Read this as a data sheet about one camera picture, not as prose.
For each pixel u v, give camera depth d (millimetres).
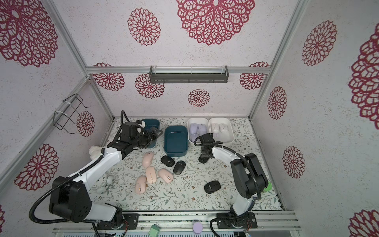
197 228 639
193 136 1044
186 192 834
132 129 649
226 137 1070
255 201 509
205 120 1135
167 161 927
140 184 833
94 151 900
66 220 439
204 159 945
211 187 826
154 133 743
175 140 1064
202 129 1095
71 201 413
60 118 726
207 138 762
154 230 700
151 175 875
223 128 1101
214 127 1101
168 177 856
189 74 924
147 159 949
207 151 689
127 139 644
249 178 473
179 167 919
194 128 1080
